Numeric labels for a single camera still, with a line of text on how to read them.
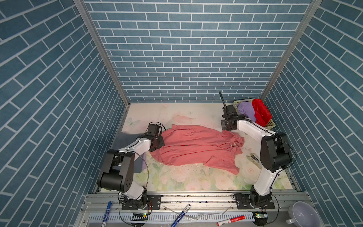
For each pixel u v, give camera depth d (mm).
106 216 691
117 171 445
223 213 708
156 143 821
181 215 691
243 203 736
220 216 706
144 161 872
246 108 1056
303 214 705
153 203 728
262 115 1056
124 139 920
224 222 678
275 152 496
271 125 1005
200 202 753
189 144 946
